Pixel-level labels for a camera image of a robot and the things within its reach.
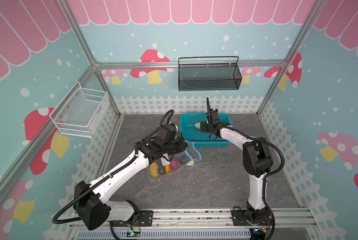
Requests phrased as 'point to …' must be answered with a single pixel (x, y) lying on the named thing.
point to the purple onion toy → (175, 163)
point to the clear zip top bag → (187, 157)
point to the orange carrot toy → (167, 168)
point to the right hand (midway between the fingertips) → (205, 124)
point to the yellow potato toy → (154, 169)
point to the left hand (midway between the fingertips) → (188, 147)
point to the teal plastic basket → (187, 122)
